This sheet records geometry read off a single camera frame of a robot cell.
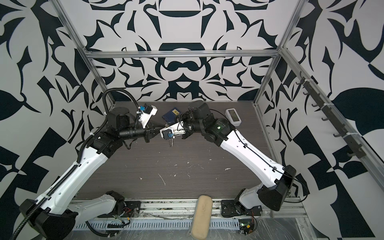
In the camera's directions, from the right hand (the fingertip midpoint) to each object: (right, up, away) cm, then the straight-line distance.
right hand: (170, 118), depth 64 cm
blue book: (-5, +1, +46) cm, 47 cm away
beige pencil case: (+13, -48, +3) cm, 49 cm away
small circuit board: (+35, -50, +6) cm, 62 cm away
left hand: (-2, -2, +1) cm, 3 cm away
